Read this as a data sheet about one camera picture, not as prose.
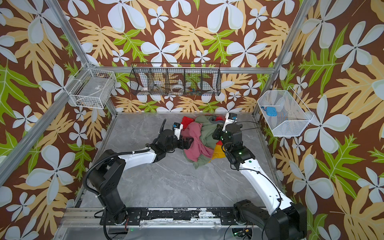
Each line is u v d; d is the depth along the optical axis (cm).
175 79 97
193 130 85
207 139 85
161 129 73
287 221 38
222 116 114
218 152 96
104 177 47
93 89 86
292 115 78
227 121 66
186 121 110
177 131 80
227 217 73
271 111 86
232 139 55
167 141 71
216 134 68
